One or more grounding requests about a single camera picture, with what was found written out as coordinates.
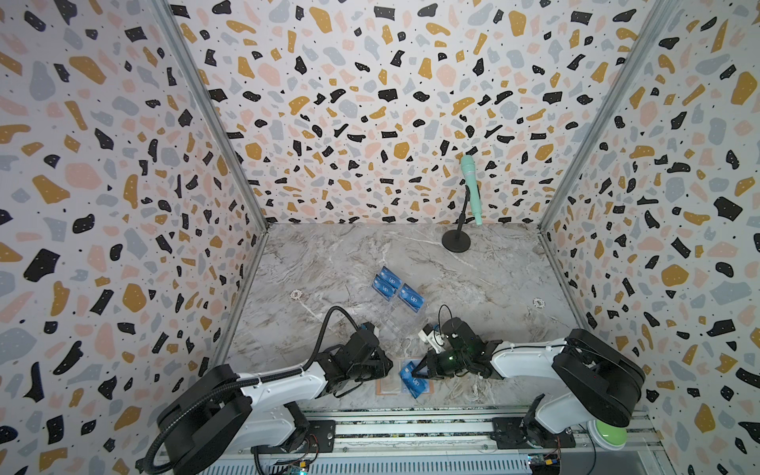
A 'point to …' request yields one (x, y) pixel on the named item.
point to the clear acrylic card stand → (401, 311)
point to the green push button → (608, 435)
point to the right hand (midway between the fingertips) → (412, 372)
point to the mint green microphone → (468, 167)
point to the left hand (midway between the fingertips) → (399, 361)
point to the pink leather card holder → (398, 387)
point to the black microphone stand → (457, 240)
